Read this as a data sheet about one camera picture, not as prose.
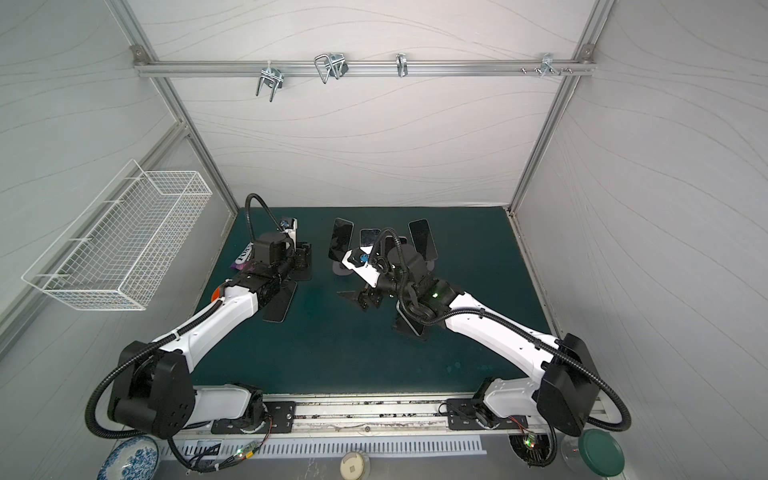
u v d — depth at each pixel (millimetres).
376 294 628
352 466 590
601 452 605
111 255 668
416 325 802
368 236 956
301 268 780
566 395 395
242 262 1013
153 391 407
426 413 752
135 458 673
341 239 972
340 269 1037
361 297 623
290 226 749
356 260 585
